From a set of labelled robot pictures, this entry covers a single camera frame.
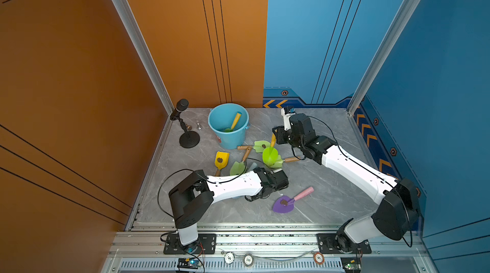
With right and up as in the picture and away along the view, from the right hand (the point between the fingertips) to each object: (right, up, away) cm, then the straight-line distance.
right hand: (276, 128), depth 82 cm
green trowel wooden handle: (-18, -20, +15) cm, 31 cm away
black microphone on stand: (-45, -6, +24) cm, 51 cm away
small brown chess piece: (-47, 0, +28) cm, 54 cm away
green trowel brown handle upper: (-6, -10, +21) cm, 24 cm away
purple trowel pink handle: (+3, -33, +1) cm, 33 cm away
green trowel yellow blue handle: (-19, +3, +20) cm, 28 cm away
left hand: (-10, -23, +4) cm, 26 cm away
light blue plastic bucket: (-23, +3, +25) cm, 34 cm away
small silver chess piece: (-42, +1, +29) cm, 51 cm away
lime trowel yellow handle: (-2, -12, +5) cm, 13 cm away
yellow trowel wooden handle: (-26, -17, +15) cm, 34 cm away
